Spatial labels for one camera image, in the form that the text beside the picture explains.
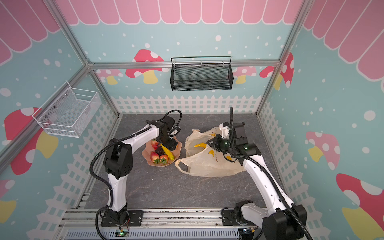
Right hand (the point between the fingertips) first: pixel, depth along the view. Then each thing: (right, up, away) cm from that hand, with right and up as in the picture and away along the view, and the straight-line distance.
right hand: (206, 141), depth 75 cm
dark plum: (-28, -7, +20) cm, 35 cm away
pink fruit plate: (-37, -9, +19) cm, 42 cm away
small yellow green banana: (-23, -9, +21) cm, 32 cm away
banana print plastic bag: (-2, -9, -2) cm, 9 cm away
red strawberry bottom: (-24, -10, +15) cm, 30 cm away
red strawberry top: (-31, -3, +20) cm, 37 cm away
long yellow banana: (0, -5, +25) cm, 26 cm away
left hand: (-23, -5, +21) cm, 32 cm away
